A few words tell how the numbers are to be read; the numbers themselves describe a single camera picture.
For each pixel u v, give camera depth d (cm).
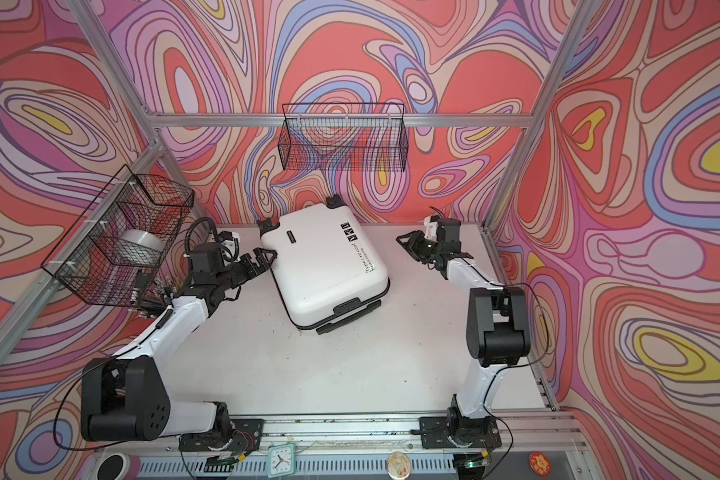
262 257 77
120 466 65
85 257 67
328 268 81
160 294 79
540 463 69
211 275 66
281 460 69
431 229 88
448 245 75
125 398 42
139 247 70
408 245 85
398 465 69
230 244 77
